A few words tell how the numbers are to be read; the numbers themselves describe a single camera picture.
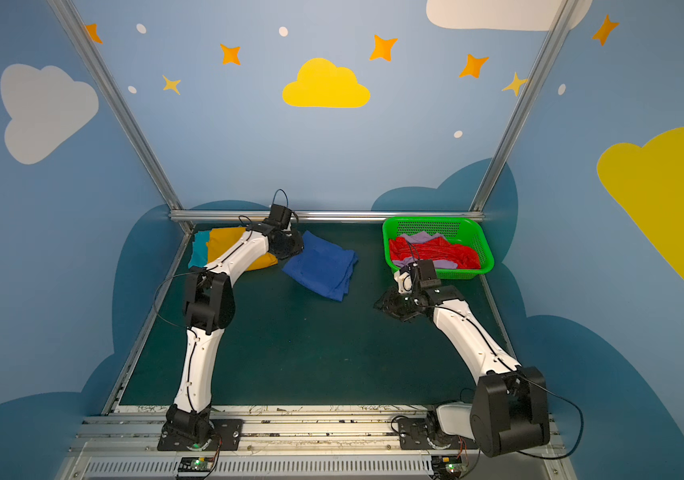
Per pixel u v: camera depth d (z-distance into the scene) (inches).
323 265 41.8
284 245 33.9
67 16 27.2
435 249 43.7
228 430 29.7
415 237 46.8
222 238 43.4
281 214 33.7
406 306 28.2
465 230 44.5
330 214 44.7
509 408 16.2
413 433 29.5
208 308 24.2
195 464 27.8
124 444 29.2
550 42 29.2
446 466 28.3
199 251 43.7
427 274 26.5
